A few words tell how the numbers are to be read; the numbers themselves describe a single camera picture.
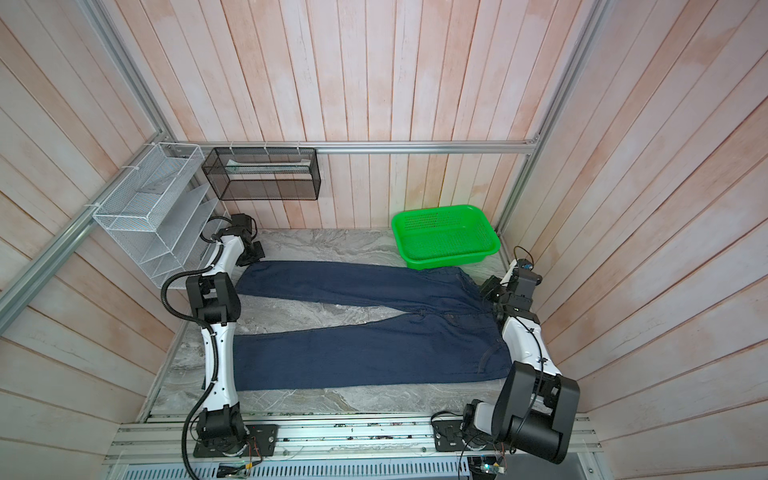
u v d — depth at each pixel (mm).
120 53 730
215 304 688
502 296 710
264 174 1069
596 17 688
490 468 701
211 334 673
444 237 1181
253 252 994
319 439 747
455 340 903
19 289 521
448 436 730
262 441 730
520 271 701
